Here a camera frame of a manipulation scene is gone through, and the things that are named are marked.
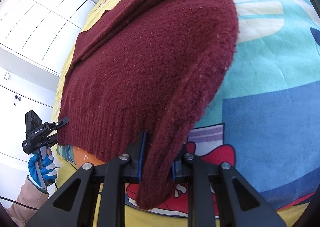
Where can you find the white wardrobe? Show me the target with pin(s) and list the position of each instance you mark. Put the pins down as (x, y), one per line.
(36, 38)

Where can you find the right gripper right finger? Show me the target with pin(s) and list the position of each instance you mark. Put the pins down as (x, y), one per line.
(220, 192)

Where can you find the blue gloved left hand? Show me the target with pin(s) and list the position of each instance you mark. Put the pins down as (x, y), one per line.
(46, 173)

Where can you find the beige sleeved left forearm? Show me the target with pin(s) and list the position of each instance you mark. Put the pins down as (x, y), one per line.
(31, 196)

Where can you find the yellow dinosaur bed cover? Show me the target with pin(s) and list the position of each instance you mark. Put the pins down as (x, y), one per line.
(264, 120)

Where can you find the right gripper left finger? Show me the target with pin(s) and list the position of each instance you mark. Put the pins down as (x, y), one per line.
(94, 192)

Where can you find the maroon knit sweater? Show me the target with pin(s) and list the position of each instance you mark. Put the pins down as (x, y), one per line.
(147, 65)

